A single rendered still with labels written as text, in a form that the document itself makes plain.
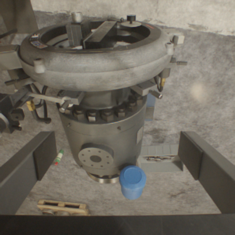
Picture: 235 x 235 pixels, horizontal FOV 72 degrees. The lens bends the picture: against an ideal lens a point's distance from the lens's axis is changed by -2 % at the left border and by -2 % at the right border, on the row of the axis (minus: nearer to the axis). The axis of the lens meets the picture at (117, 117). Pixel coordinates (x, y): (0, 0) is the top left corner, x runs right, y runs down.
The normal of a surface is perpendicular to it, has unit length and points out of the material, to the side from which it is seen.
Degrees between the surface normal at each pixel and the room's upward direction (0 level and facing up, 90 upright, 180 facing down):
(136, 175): 90
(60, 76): 8
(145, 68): 39
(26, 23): 0
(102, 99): 13
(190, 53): 0
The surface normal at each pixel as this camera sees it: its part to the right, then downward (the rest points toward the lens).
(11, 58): 0.28, 0.63
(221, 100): -0.11, 0.65
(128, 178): -0.02, -0.76
